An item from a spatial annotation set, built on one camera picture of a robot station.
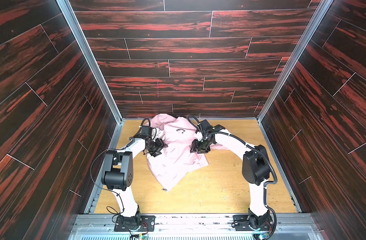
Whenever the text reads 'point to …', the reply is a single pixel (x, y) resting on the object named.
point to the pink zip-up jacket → (176, 163)
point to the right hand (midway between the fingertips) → (196, 150)
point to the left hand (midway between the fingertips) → (166, 147)
